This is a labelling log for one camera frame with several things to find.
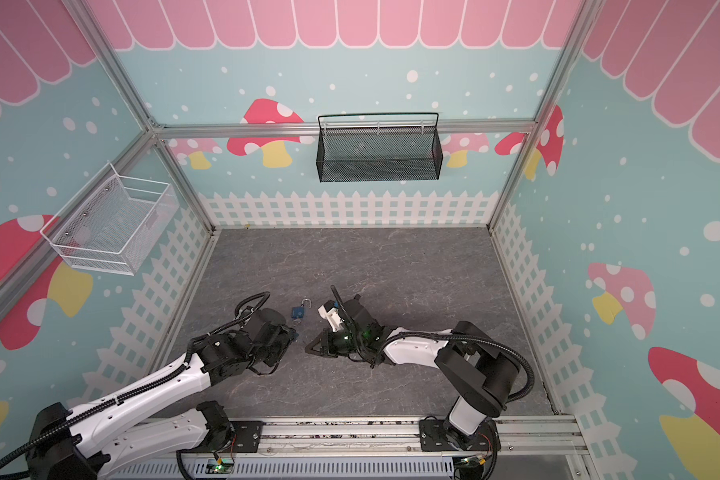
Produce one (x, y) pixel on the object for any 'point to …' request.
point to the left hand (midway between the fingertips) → (297, 337)
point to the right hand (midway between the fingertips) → (304, 350)
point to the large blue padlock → (299, 312)
